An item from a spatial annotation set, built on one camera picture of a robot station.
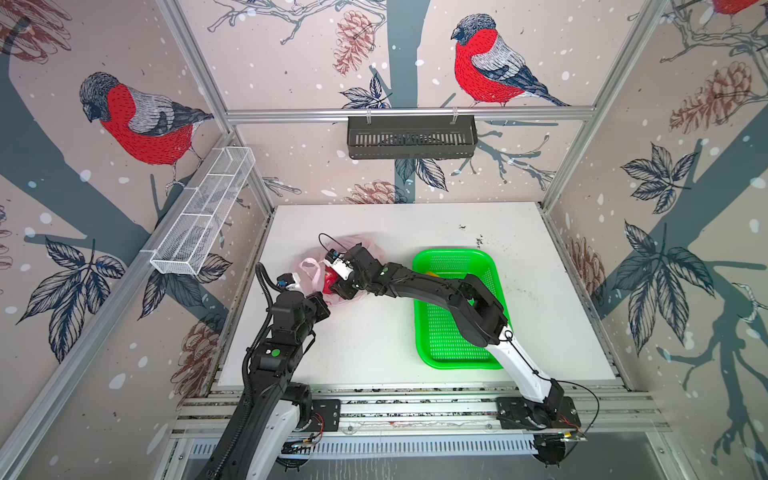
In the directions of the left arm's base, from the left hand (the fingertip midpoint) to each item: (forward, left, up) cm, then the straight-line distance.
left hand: (322, 292), depth 79 cm
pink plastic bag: (+1, 0, +12) cm, 12 cm away
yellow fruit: (+12, -32, -10) cm, 35 cm away
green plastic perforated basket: (-8, -33, -15) cm, 37 cm away
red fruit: (+9, 0, -7) cm, 11 cm away
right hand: (+9, -1, -11) cm, 15 cm away
